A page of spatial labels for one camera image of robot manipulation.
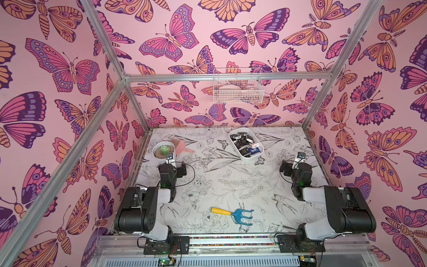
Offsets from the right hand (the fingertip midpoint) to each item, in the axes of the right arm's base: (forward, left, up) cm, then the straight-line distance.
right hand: (289, 161), depth 93 cm
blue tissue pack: (+10, +18, -4) cm, 21 cm away
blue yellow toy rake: (-27, +30, -7) cm, 42 cm away
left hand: (-1, +64, 0) cm, 64 cm away
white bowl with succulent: (+4, +73, +4) cm, 73 cm away
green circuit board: (-47, +61, -8) cm, 78 cm away
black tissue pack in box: (+19, +26, -2) cm, 33 cm away
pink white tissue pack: (+13, +17, -2) cm, 22 cm away
